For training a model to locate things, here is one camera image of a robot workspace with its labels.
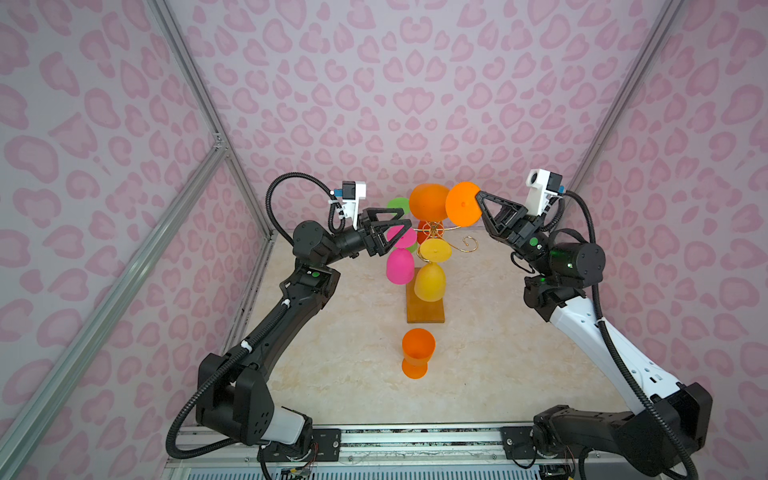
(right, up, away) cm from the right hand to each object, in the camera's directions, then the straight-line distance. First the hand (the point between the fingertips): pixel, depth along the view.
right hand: (479, 205), depth 49 cm
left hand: (-11, -1, +10) cm, 15 cm away
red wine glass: (-5, -2, +29) cm, 29 cm away
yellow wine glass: (-5, -14, +25) cm, 29 cm away
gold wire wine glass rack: (-4, -26, +46) cm, 53 cm away
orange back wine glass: (-8, -32, +28) cm, 43 cm away
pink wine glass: (-12, -10, +30) cm, 34 cm away
